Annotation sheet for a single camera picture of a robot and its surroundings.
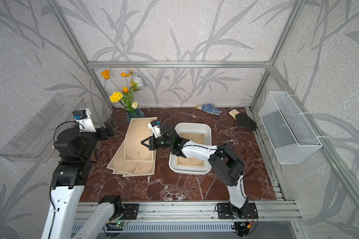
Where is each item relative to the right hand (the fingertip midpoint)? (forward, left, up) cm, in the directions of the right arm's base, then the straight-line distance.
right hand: (141, 142), depth 77 cm
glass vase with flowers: (+29, +14, +7) cm, 33 cm away
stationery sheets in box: (-3, -27, -20) cm, 33 cm away
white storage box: (+19, -33, -19) cm, 43 cm away
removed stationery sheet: (-2, +19, -20) cm, 28 cm away
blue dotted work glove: (+43, -41, -19) cm, 63 cm away
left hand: (0, +11, +20) cm, 23 cm away
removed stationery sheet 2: (-6, +2, -20) cm, 21 cm away
